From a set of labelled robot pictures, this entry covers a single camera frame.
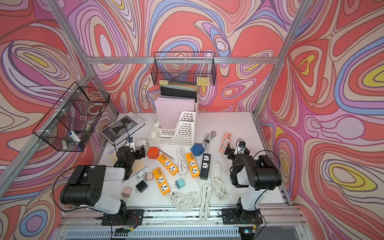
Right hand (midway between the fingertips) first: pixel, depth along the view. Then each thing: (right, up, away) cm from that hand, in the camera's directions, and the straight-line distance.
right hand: (236, 147), depth 93 cm
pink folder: (-42, +23, -4) cm, 48 cm away
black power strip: (-20, -11, -5) cm, 23 cm away
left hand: (-63, +1, +1) cm, 63 cm away
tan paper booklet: (-62, -11, -3) cm, 63 cm away
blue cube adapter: (-25, -1, -1) cm, 25 cm away
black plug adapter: (-57, -21, -9) cm, 61 cm away
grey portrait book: (-80, +10, +11) cm, 82 cm away
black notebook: (-39, +36, 0) cm, 53 cm away
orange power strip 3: (-27, -10, -4) cm, 30 cm away
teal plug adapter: (-35, -18, -11) cm, 41 cm away
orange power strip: (-42, -10, -4) cm, 44 cm away
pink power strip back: (-5, +4, +7) cm, 10 cm away
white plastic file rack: (-32, +9, -5) cm, 34 cm away
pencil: (-44, -5, +3) cm, 45 cm away
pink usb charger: (-64, -23, -13) cm, 69 cm away
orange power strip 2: (-46, -17, -9) cm, 50 cm away
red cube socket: (-52, -3, -2) cm, 52 cm away
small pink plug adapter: (-53, -16, -7) cm, 56 cm away
